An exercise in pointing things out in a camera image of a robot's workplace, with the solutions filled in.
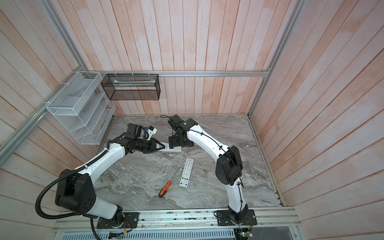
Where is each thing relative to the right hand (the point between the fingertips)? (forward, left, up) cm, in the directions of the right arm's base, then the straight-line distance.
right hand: (178, 145), depth 87 cm
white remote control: (-6, +1, +6) cm, 9 cm away
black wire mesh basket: (+41, +35, +12) cm, 56 cm away
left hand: (-5, +7, +4) cm, 10 cm away
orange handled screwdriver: (-24, +7, -11) cm, 27 cm away
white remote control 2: (-12, -5, -11) cm, 17 cm away
